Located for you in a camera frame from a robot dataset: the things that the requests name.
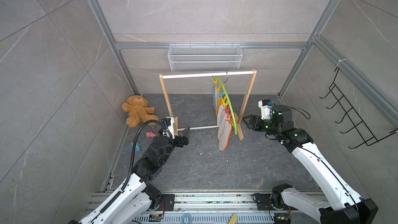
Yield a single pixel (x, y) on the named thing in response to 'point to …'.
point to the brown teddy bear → (139, 111)
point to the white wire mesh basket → (204, 57)
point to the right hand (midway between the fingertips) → (249, 118)
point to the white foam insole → (219, 114)
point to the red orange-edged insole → (225, 135)
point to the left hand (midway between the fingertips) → (182, 124)
